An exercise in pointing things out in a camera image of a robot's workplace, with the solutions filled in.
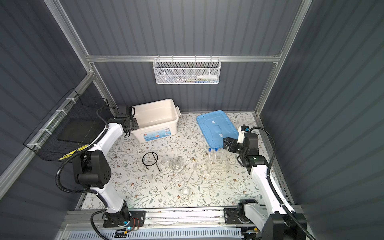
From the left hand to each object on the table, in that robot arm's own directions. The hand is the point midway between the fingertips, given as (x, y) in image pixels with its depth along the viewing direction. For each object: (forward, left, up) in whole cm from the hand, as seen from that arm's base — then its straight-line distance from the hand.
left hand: (130, 125), depth 92 cm
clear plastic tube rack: (-20, -53, -16) cm, 59 cm away
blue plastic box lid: (+8, -57, -16) cm, 60 cm away
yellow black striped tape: (-26, +17, +11) cm, 33 cm away
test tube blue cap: (-21, -51, 0) cm, 55 cm away
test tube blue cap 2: (-20, -47, 0) cm, 51 cm away
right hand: (-17, -60, +2) cm, 63 cm away
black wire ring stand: (-20, -17, -7) cm, 27 cm away
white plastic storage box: (+18, -12, -16) cm, 27 cm away
